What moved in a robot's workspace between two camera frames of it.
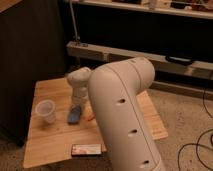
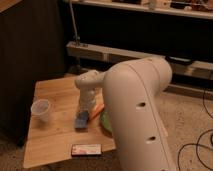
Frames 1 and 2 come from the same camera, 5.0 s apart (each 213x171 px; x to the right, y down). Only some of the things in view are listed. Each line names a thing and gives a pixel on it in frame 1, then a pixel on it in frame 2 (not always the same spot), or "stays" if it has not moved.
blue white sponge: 74,115 → 81,119
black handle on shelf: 181,60 stays
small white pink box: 86,150 stays
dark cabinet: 32,46 stays
